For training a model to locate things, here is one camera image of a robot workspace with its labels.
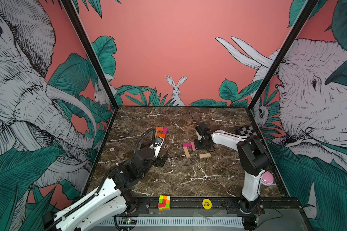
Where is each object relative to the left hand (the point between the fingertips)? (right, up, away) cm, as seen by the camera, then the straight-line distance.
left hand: (160, 145), depth 73 cm
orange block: (-4, +6, +32) cm, 33 cm away
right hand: (+22, -4, +23) cm, 32 cm away
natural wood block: (+16, -10, +19) cm, 27 cm away
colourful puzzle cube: (+2, -29, -2) cm, 29 cm away
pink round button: (+62, -22, +10) cm, 66 cm away
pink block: (+19, -4, +21) cm, 29 cm away
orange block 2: (-3, +2, +29) cm, 29 cm away
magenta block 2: (+15, -4, +23) cm, 28 cm away
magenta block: (0, +5, +31) cm, 32 cm away
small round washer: (-32, -5, +15) cm, 36 cm away
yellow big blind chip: (+25, -32, +2) cm, 40 cm away
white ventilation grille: (+9, -38, -3) cm, 39 cm away
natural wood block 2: (+26, -10, +20) cm, 34 cm away
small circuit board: (-16, -37, -3) cm, 41 cm away
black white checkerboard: (+59, +5, +28) cm, 66 cm away
